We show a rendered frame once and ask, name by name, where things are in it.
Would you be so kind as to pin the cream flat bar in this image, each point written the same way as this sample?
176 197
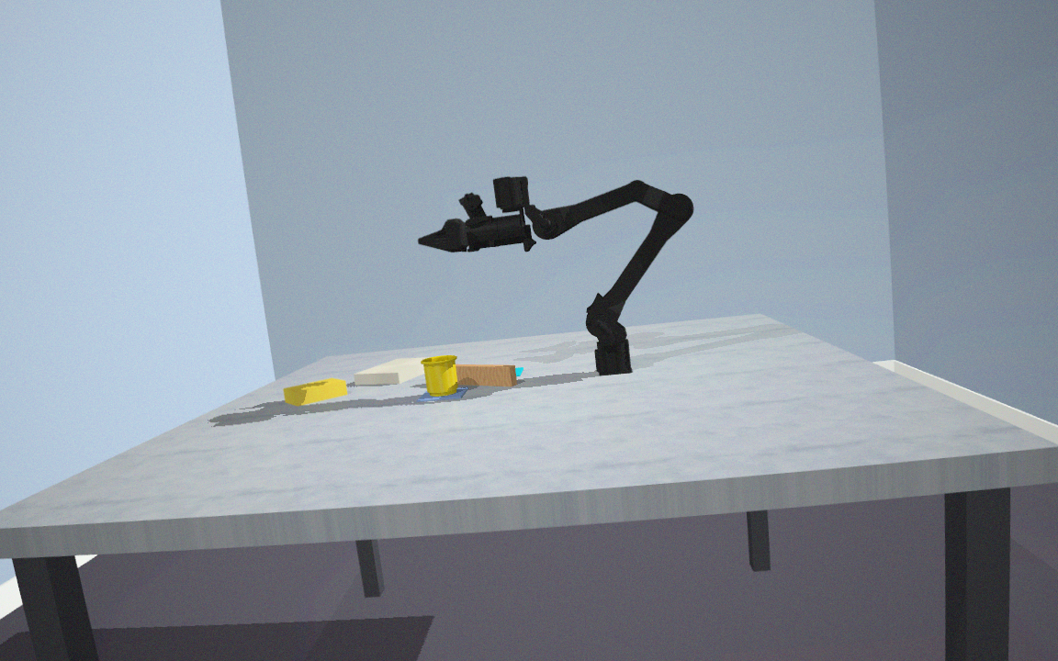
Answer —
393 372

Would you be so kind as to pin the tan wooden block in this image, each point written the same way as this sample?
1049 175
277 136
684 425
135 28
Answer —
495 375

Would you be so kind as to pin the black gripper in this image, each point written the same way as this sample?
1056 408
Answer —
456 235

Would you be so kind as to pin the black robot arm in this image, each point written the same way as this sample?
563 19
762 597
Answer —
511 193

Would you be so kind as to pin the yellow rectangular block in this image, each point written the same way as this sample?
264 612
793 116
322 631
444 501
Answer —
312 392

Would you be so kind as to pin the yellow cup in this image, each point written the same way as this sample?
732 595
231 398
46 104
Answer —
440 375

